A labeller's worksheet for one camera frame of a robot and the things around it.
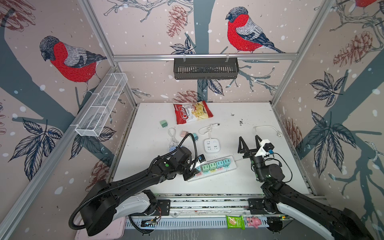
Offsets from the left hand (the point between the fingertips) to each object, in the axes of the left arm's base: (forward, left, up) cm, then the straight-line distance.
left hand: (197, 169), depth 78 cm
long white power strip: (-1, -2, -5) cm, 6 cm away
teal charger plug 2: (+3, -13, -1) cm, 13 cm away
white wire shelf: (+28, +52, +22) cm, 63 cm away
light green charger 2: (+36, +24, -7) cm, 44 cm away
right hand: (+9, -25, +16) cm, 31 cm away
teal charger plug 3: (0, -1, +1) cm, 1 cm away
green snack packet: (-23, -18, -6) cm, 30 cm away
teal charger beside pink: (+24, +1, -6) cm, 25 cm away
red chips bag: (+44, +8, -4) cm, 45 cm away
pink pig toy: (-23, -26, -6) cm, 35 cm away
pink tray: (-25, +38, -7) cm, 46 cm away
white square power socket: (+17, -10, -5) cm, 20 cm away
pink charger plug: (+28, +9, -8) cm, 31 cm away
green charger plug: (+1, -5, -1) cm, 5 cm away
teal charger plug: (+4, -17, -1) cm, 17 cm away
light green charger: (+2, -9, -2) cm, 9 cm away
